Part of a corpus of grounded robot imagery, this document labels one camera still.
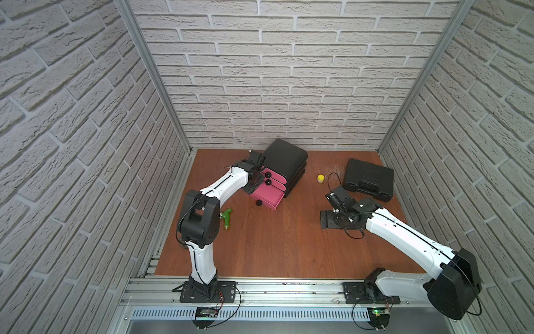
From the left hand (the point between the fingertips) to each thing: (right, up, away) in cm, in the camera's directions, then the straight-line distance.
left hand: (261, 179), depth 94 cm
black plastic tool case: (+53, 0, +5) cm, 53 cm away
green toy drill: (-16, -17, -3) cm, 23 cm away
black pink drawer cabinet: (+11, +6, -4) cm, 13 cm away
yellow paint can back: (+30, 0, +11) cm, 32 cm away
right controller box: (+43, -47, -24) cm, 68 cm away
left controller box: (-18, -45, -25) cm, 54 cm away
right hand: (+30, -16, -13) cm, 37 cm away
